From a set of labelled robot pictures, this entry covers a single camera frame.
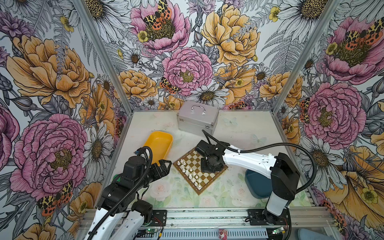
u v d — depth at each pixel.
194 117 0.98
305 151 0.46
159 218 0.74
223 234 0.66
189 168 0.89
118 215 0.45
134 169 0.49
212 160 0.60
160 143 0.99
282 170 0.50
